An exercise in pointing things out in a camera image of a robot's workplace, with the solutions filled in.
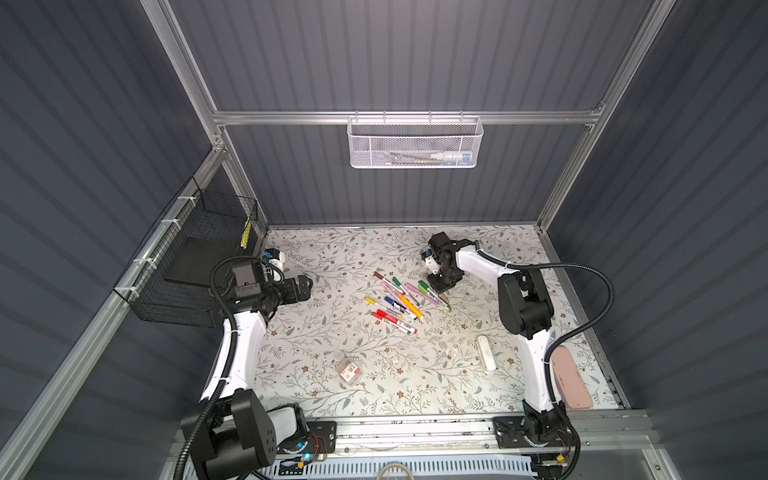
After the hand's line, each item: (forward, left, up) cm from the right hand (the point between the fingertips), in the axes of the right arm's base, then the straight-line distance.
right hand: (442, 288), depth 102 cm
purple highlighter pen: (-3, +8, +2) cm, 8 cm away
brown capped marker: (+5, +22, +1) cm, 23 cm away
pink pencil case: (-33, -31, +2) cm, 46 cm away
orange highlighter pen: (-8, +11, +2) cm, 14 cm away
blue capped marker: (-8, +15, +2) cm, 17 cm away
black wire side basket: (-17, +68, +32) cm, 77 cm away
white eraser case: (-25, -10, +3) cm, 27 cm away
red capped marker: (-14, +15, +1) cm, 20 cm away
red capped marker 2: (-14, +17, +1) cm, 22 cm away
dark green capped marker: (+2, +16, +1) cm, 16 cm away
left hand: (-10, +45, +18) cm, 50 cm away
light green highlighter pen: (-4, +4, +2) cm, 5 cm away
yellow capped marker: (-8, +20, +2) cm, 22 cm away
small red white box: (-29, +29, +3) cm, 41 cm away
